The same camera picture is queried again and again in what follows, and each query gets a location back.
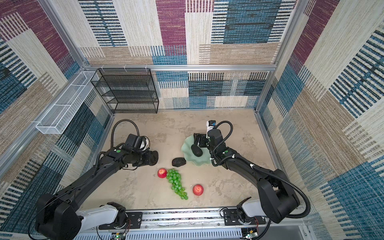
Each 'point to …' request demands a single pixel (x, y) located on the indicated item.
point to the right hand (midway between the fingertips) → (201, 136)
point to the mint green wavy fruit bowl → (189, 156)
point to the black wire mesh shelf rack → (127, 90)
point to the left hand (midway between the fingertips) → (154, 157)
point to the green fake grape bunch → (175, 178)
